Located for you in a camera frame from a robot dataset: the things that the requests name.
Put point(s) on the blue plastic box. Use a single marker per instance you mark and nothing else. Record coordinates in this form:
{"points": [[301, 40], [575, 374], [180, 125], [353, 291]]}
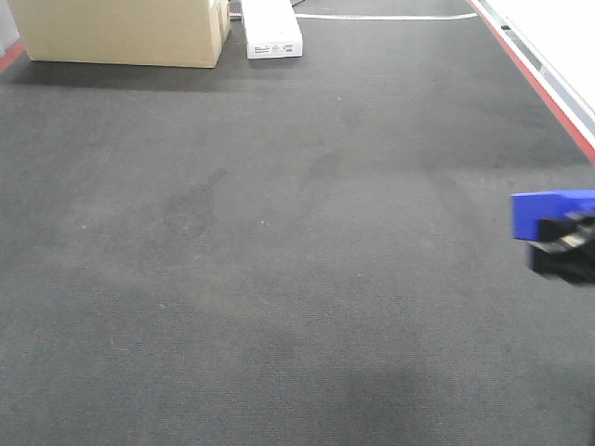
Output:
{"points": [[530, 213]]}

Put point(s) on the long white carton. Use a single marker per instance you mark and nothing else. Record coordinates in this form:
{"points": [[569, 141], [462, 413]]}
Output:
{"points": [[274, 32]]}

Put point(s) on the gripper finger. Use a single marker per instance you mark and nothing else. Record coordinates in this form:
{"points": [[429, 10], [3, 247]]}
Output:
{"points": [[553, 230], [558, 267]]}

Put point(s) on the brown cardboard box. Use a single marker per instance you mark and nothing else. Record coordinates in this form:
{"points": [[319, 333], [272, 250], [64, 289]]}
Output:
{"points": [[121, 32]]}

